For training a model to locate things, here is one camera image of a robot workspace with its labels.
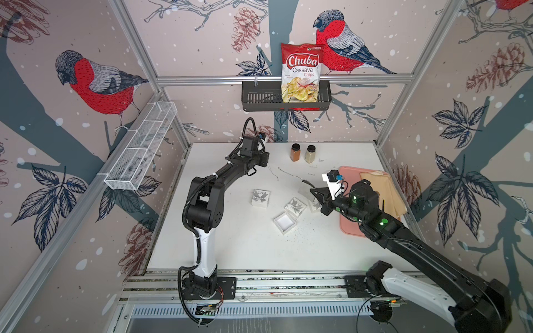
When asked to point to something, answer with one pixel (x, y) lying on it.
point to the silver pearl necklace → (291, 175)
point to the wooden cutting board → (382, 184)
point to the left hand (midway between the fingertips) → (269, 150)
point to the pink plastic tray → (351, 176)
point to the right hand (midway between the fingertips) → (312, 188)
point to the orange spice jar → (295, 152)
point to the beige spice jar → (309, 155)
